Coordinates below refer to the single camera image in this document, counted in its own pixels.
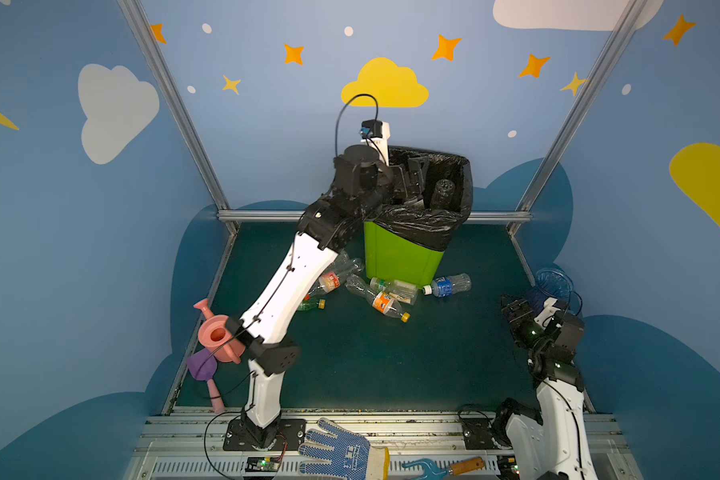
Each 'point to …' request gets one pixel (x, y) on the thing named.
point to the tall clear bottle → (443, 196)
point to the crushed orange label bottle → (379, 300)
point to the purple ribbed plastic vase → (555, 283)
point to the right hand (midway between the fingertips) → (509, 302)
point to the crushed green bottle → (312, 303)
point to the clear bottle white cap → (345, 265)
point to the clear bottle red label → (332, 279)
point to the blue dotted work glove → (351, 456)
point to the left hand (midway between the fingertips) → (409, 159)
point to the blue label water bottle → (448, 285)
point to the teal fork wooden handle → (435, 472)
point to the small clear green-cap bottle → (405, 291)
